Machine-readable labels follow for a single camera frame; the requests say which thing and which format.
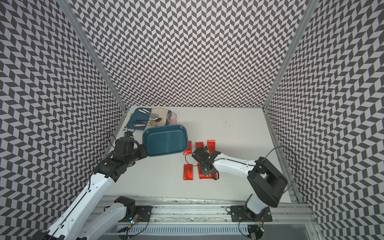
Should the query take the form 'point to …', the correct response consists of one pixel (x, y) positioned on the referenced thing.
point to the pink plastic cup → (172, 118)
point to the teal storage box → (165, 140)
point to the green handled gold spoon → (149, 122)
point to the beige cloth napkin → (158, 117)
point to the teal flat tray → (134, 115)
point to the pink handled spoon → (140, 125)
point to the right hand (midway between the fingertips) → (210, 170)
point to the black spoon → (157, 119)
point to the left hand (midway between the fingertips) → (145, 149)
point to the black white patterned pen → (125, 127)
